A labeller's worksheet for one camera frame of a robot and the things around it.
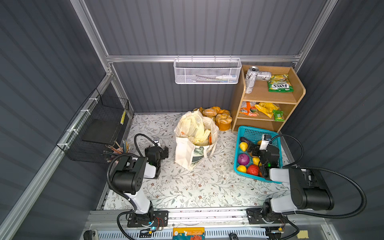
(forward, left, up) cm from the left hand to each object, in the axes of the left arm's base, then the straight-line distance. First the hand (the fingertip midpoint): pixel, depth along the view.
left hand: (156, 147), depth 96 cm
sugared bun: (+26, -38, +4) cm, 46 cm away
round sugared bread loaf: (+14, -46, +6) cm, 49 cm away
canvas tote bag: (-12, -21, +10) cm, 26 cm away
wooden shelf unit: (+14, -70, +29) cm, 77 cm away
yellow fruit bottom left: (-19, -51, +2) cm, 55 cm away
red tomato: (-21, -57, +4) cm, 60 cm away
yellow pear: (-3, -57, +1) cm, 57 cm away
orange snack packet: (+16, -62, +17) cm, 66 cm away
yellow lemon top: (-14, -61, +2) cm, 63 cm away
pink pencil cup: (-6, +22, +7) cm, 24 cm away
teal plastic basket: (-14, -58, +1) cm, 59 cm away
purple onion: (-13, -54, +2) cm, 56 cm away
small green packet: (+9, -79, +16) cm, 81 cm away
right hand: (-5, -65, +6) cm, 66 cm away
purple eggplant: (+3, -59, 0) cm, 59 cm away
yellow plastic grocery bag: (+3, -29, +11) cm, 31 cm away
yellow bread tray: (+32, -46, 0) cm, 57 cm away
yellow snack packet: (+15, -73, +17) cm, 77 cm away
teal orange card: (-47, -20, -3) cm, 51 cm away
